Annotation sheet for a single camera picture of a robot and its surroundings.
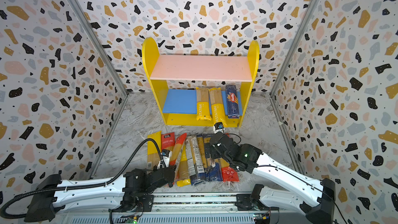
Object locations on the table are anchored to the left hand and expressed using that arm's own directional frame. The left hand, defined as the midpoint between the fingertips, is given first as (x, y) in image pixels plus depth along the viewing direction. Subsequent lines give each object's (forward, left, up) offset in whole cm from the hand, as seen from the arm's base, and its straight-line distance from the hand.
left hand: (177, 166), depth 77 cm
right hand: (+6, -16, +12) cm, 21 cm away
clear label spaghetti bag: (+2, -11, -4) cm, 11 cm away
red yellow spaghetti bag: (+9, +1, +1) cm, 9 cm away
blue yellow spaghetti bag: (+4, -15, -7) cm, 17 cm away
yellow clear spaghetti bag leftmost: (+8, +15, -6) cm, 18 cm away
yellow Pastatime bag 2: (-5, -3, -6) cm, 8 cm away
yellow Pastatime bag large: (+40, -13, +8) cm, 42 cm away
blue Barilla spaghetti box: (+34, -31, +10) cm, 47 cm away
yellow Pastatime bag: (+32, -21, +8) cm, 39 cm away
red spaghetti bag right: (-3, -27, -6) cm, 28 cm away
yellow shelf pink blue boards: (+37, +2, +2) cm, 38 cm away
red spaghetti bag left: (+17, +8, -6) cm, 20 cm away
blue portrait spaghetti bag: (-2, -19, -6) cm, 20 cm away
